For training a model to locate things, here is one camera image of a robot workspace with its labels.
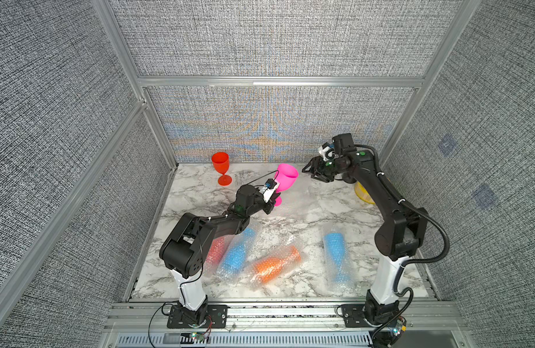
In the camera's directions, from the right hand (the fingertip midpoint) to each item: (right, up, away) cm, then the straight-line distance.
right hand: (307, 166), depth 85 cm
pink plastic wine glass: (-9, -4, -8) cm, 13 cm away
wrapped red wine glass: (-34, -31, -4) cm, 47 cm away
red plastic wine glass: (-37, +3, +15) cm, 40 cm away
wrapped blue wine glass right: (+10, -37, -9) cm, 39 cm away
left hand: (-10, -10, +4) cm, 14 cm away
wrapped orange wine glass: (-14, -36, -8) cm, 40 cm away
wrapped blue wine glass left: (-28, -33, -6) cm, 44 cm away
